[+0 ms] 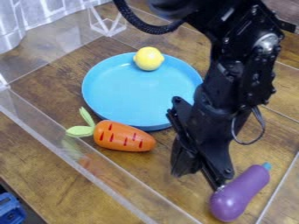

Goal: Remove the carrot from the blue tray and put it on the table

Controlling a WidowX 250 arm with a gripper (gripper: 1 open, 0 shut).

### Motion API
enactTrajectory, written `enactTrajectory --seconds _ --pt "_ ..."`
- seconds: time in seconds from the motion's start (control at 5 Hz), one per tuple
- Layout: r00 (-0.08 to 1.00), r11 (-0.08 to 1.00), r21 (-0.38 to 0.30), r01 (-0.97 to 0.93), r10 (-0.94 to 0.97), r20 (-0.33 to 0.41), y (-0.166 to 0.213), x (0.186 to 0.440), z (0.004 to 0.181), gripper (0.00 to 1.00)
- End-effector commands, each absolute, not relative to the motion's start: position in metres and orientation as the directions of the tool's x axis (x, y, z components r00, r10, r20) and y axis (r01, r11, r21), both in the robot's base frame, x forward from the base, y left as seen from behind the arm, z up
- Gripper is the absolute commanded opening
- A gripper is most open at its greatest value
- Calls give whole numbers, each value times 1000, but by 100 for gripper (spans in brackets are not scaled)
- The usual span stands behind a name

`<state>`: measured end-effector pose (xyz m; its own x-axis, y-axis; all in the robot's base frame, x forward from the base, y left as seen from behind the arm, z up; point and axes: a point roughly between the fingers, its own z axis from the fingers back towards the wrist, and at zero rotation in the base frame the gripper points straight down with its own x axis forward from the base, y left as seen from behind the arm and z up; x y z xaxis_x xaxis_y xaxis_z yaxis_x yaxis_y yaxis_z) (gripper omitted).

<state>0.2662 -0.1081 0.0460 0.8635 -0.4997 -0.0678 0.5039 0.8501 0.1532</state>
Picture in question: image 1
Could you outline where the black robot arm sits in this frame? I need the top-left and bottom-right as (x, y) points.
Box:
(150, 0), (284, 189)

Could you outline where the black braided cable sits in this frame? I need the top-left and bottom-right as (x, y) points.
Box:
(111, 0), (188, 36)

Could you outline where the blue object bottom left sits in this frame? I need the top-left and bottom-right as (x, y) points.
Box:
(0, 192), (27, 224)

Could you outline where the white curtain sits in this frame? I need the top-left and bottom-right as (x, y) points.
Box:
(0, 0), (111, 54)

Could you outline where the purple toy eggplant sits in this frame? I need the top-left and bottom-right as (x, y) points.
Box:
(210, 163), (272, 222)

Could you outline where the orange toy carrot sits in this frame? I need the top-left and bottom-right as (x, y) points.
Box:
(65, 107), (156, 152)

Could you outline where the clear acrylic front wall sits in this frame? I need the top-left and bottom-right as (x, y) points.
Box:
(0, 87), (202, 224)

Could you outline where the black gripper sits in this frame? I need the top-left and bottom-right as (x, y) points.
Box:
(167, 87), (250, 191)

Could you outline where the blue round tray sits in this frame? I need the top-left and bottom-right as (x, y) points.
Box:
(81, 52), (202, 131)

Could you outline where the yellow toy lemon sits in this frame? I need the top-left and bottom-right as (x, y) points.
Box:
(134, 46), (164, 71)

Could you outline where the clear acrylic triangle stand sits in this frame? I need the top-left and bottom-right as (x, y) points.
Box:
(88, 6), (127, 38)

